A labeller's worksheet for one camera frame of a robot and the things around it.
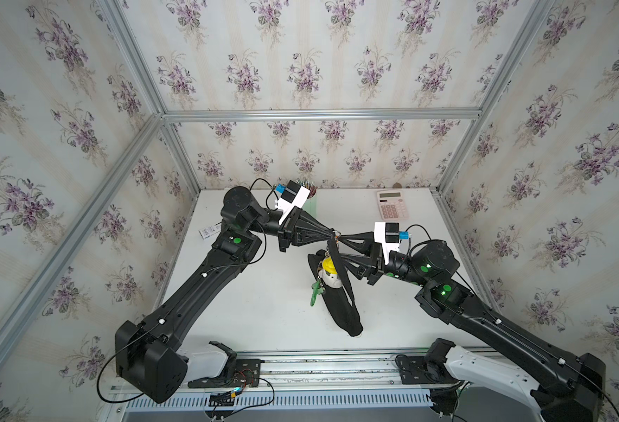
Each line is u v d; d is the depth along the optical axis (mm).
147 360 371
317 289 718
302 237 546
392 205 1114
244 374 726
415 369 732
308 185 1025
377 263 519
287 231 500
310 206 1003
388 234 473
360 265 516
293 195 471
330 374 748
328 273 583
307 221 529
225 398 710
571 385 389
